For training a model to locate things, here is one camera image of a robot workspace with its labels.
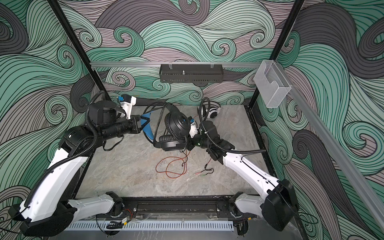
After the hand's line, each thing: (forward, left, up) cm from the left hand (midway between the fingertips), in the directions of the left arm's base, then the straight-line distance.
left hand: (149, 118), depth 60 cm
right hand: (+2, -12, -16) cm, 20 cm away
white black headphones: (+36, -31, -31) cm, 57 cm away
